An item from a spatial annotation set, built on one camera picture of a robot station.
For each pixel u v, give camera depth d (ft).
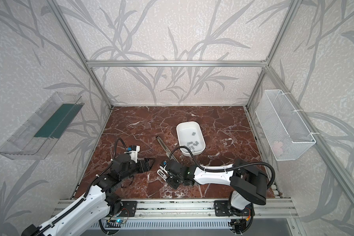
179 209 2.47
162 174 2.75
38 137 2.11
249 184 1.41
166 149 3.09
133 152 2.42
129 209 2.39
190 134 3.38
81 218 1.62
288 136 1.98
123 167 2.04
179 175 2.04
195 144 3.24
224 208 2.37
